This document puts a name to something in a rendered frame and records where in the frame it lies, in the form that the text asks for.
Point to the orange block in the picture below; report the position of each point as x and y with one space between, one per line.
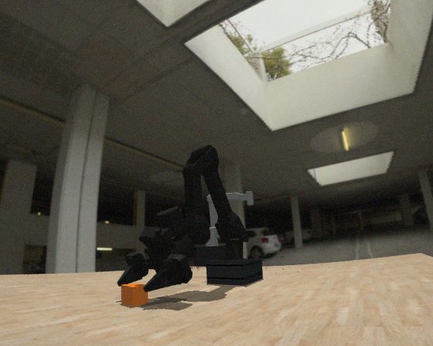
133 294

